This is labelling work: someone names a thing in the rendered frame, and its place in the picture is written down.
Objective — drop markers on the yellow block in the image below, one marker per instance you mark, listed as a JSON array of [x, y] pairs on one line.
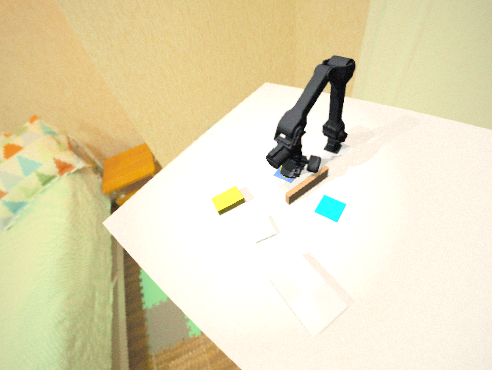
[[228, 200]]

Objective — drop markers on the brown wooden block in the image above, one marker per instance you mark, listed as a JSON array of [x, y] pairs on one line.
[[306, 185]]

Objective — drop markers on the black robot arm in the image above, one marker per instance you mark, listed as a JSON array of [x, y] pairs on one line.
[[338, 71]]

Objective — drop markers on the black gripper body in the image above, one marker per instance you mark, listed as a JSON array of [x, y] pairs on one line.
[[313, 162]]

